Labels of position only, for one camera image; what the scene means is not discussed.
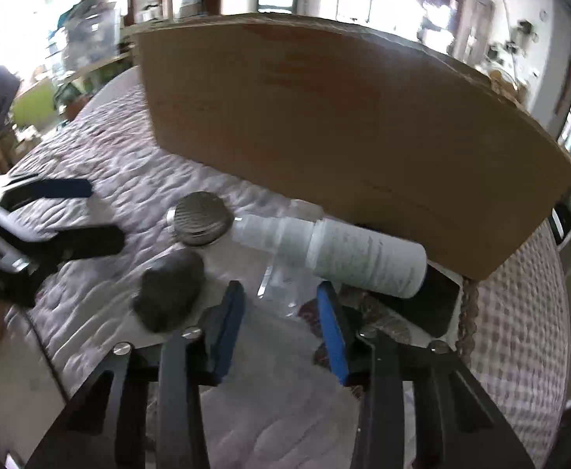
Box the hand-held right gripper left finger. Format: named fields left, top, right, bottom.
left=24, top=281, right=247, bottom=469

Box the white plastic bottle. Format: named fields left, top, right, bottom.
left=231, top=212, right=429, bottom=299

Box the dark soft pouch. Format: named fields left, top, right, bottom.
left=133, top=250, right=205, bottom=332

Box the green bin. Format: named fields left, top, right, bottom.
left=12, top=81, right=56, bottom=128

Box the black flat case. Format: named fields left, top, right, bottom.
left=363, top=266, right=463, bottom=337

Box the brown braided cord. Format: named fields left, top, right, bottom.
left=454, top=276, right=479, bottom=367

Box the clear plastic bag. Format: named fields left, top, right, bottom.
left=256, top=254, right=325, bottom=320

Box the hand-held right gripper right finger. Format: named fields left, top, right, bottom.
left=316, top=281, right=535, bottom=469

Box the quilted leaf print bedspread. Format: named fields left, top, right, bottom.
left=0, top=81, right=571, bottom=469

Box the brown cardboard box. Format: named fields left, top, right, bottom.
left=134, top=12, right=571, bottom=281

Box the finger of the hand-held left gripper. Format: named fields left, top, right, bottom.
left=12, top=225, right=126, bottom=274
left=0, top=178, right=95, bottom=211

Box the round metal mesh disc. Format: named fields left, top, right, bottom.
left=165, top=192, right=232, bottom=247

